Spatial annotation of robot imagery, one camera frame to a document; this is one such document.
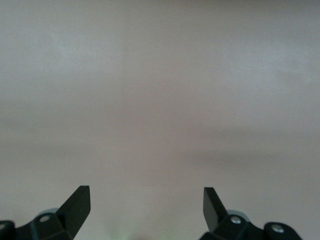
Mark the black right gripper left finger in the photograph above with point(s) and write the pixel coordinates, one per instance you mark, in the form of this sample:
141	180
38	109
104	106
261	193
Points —
72	215

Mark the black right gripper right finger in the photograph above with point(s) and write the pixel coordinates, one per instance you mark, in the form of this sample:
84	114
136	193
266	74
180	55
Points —
213	212

